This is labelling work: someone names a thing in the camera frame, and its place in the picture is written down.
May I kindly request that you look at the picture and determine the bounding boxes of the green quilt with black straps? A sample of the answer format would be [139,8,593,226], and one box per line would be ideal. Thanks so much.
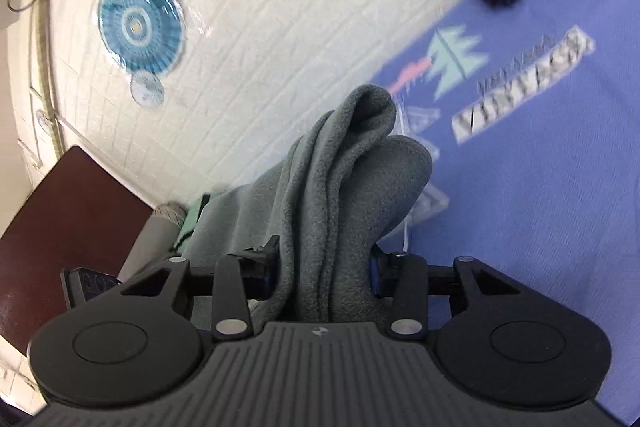
[175,194,211,254]

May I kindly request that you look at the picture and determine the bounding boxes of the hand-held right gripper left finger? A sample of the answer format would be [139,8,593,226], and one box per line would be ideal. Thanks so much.
[117,234,281,342]

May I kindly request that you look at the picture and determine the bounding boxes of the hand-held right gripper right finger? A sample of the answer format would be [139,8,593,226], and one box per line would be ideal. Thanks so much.
[369,251,523,339]

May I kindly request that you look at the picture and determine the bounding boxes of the white wall conduit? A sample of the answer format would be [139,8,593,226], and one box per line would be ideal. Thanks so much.
[29,7,67,170]

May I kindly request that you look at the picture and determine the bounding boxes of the blue printed bedsheet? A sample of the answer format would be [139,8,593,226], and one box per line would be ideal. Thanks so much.
[370,0,640,427]

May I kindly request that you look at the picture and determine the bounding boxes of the small white blue paper fan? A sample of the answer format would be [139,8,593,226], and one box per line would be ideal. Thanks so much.
[130,72,166,108]

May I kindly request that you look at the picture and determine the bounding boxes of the brown wooden board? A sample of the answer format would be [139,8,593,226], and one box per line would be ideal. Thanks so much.
[0,146,155,350]

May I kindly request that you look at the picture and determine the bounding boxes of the large teal paper fan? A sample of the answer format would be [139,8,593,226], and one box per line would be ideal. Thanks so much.
[97,0,187,74]

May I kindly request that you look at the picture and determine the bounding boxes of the grey bolster pillow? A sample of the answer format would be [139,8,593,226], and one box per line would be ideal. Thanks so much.
[117,203,187,283]

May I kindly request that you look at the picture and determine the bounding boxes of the grey fleece pants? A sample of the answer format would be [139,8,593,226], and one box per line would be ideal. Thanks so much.
[182,84,433,323]

